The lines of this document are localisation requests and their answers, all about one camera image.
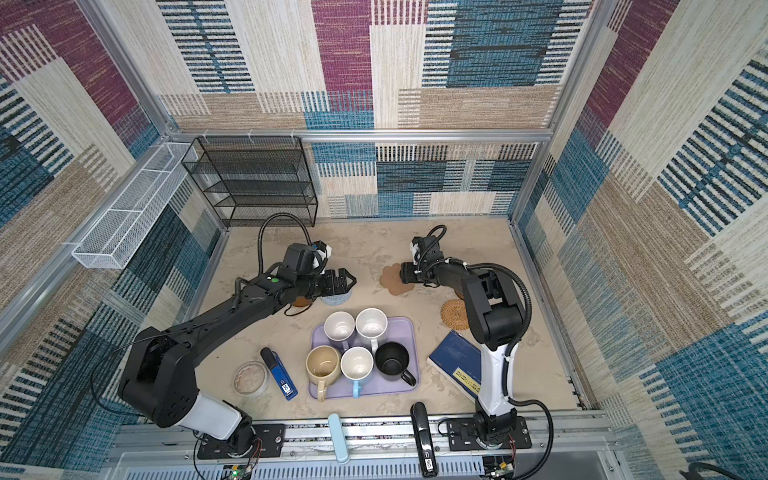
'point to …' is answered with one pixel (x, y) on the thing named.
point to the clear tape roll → (250, 378)
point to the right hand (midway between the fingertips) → (409, 275)
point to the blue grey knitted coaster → (337, 299)
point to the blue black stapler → (280, 373)
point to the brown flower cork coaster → (391, 280)
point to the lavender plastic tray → (400, 330)
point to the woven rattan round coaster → (454, 314)
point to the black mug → (391, 362)
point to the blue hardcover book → (460, 361)
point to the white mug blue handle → (356, 364)
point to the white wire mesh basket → (112, 236)
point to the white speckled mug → (371, 323)
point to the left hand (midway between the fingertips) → (346, 278)
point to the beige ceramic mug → (323, 365)
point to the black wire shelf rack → (255, 180)
